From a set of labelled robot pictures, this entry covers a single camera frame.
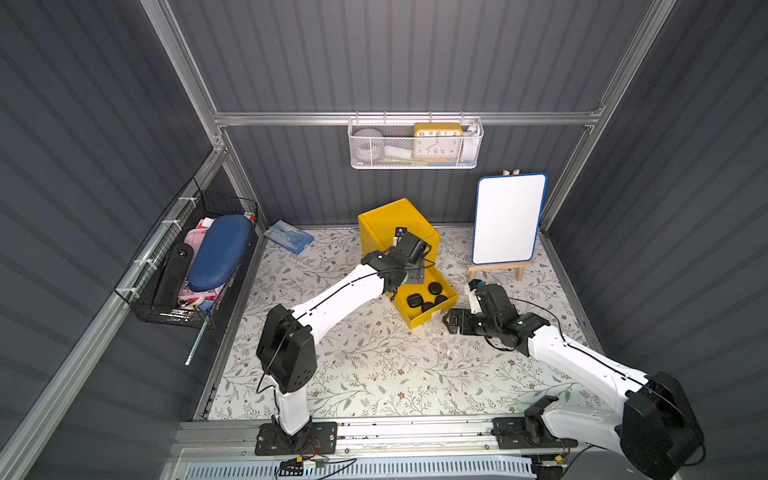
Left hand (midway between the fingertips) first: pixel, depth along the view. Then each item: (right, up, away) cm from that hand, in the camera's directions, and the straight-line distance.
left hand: (409, 269), depth 84 cm
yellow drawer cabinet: (-9, +12, +7) cm, 17 cm away
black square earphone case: (+3, -11, +12) cm, 17 cm away
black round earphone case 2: (+7, -13, +12) cm, 18 cm away
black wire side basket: (-57, -2, -23) cm, 62 cm away
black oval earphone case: (+9, -7, +15) cm, 19 cm away
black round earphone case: (+11, -11, +13) cm, 20 cm away
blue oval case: (-44, +6, -15) cm, 47 cm away
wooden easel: (+23, -1, +16) cm, 28 cm away
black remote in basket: (-52, -1, -20) cm, 56 cm away
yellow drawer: (+2, -15, +5) cm, 15 cm away
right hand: (+15, -14, +1) cm, 20 cm away
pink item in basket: (-53, +8, -12) cm, 55 cm away
